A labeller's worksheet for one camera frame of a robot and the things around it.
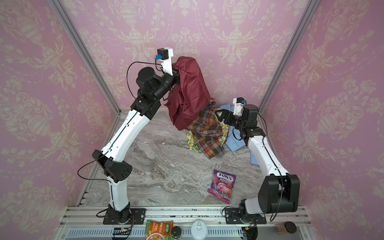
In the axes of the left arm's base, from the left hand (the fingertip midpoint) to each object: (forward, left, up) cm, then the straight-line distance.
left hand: (187, 61), depth 60 cm
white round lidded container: (-52, -6, -51) cm, 73 cm away
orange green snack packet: (-52, +12, -54) cm, 76 cm away
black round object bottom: (-51, -32, -58) cm, 84 cm away
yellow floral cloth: (-5, -1, -52) cm, 53 cm away
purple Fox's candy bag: (-31, -19, -53) cm, 65 cm away
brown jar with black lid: (-50, -43, -47) cm, 81 cm away
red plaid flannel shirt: (+2, -11, -47) cm, 48 cm away
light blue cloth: (-17, -23, -30) cm, 42 cm away
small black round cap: (-53, +3, -47) cm, 71 cm away
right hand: (-1, -17, -28) cm, 33 cm away
